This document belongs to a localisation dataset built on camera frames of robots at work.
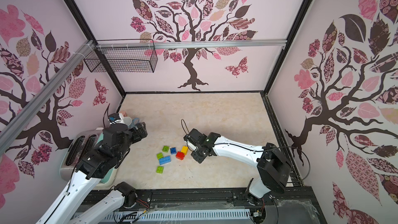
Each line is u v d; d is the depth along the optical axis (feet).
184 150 2.89
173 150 2.93
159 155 2.87
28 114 1.80
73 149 2.41
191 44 3.03
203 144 1.95
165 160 2.80
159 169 2.70
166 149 2.94
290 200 2.40
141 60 2.62
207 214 5.08
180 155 2.85
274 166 1.40
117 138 1.59
